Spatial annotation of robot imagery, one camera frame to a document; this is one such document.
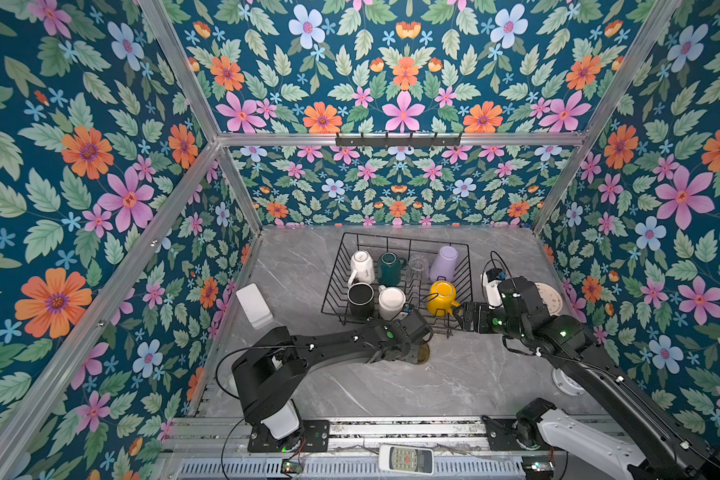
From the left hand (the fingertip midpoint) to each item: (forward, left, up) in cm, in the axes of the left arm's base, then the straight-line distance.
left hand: (418, 348), depth 81 cm
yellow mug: (+13, -8, +4) cm, 16 cm away
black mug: (+14, +15, +4) cm, 21 cm away
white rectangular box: (+19, +50, -4) cm, 54 cm away
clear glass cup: (+25, -3, +2) cm, 25 cm away
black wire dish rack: (+18, +24, -2) cm, 30 cm away
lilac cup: (+24, -11, +5) cm, 27 cm away
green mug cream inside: (+26, +6, +2) cm, 26 cm away
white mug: (+26, +15, +5) cm, 31 cm away
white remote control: (-25, +6, -5) cm, 26 cm away
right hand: (+4, -12, +13) cm, 18 cm away
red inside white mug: (+14, +6, +2) cm, 16 cm away
